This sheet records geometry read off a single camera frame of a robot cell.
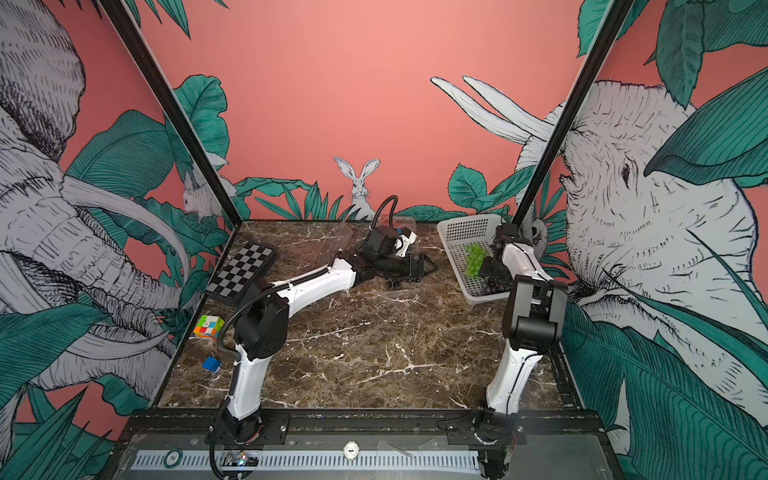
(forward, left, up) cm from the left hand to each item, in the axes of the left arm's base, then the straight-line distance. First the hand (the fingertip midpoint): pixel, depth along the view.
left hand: (433, 266), depth 84 cm
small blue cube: (-19, +64, -17) cm, 69 cm away
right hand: (+6, -23, -12) cm, 27 cm away
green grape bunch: (+14, -19, -15) cm, 28 cm away
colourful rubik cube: (-9, +66, -14) cm, 68 cm away
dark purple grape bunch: (+3, -22, -15) cm, 27 cm away
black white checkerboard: (+10, +65, -16) cm, 67 cm away
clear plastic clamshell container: (-1, +15, +16) cm, 22 cm away
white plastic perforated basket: (+25, -14, -15) cm, 32 cm away
